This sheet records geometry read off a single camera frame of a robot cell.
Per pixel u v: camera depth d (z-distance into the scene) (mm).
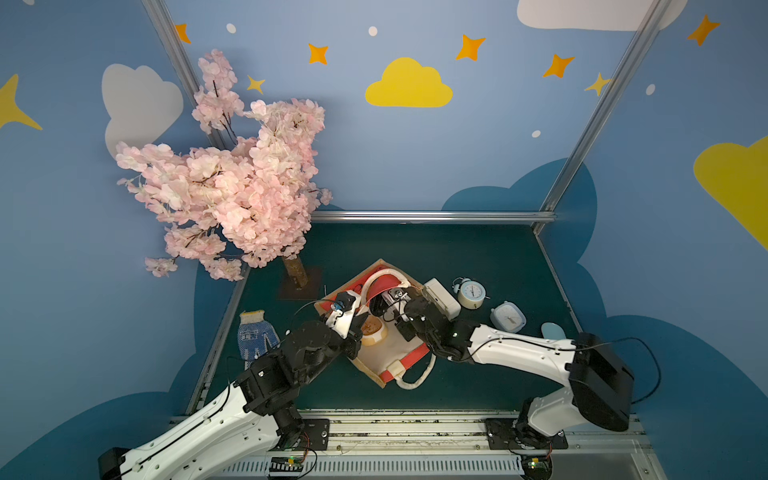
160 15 688
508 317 931
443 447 734
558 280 1116
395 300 711
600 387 429
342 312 556
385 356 799
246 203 565
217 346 933
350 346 604
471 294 981
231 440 571
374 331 861
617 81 806
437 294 952
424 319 601
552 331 936
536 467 733
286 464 727
